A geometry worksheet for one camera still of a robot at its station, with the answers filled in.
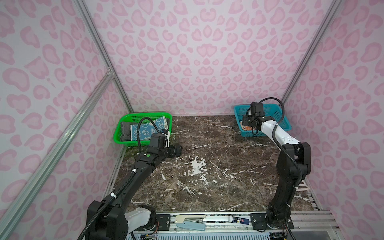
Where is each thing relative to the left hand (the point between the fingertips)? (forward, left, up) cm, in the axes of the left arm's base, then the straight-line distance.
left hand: (175, 145), depth 83 cm
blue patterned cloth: (+20, +23, -11) cm, 33 cm away
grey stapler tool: (-34, -8, -14) cm, 38 cm away
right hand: (+20, -46, -1) cm, 50 cm away
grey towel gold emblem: (+13, +33, -5) cm, 36 cm away
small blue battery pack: (-34, -32, -14) cm, 49 cm away
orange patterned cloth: (+18, -45, -8) cm, 49 cm away
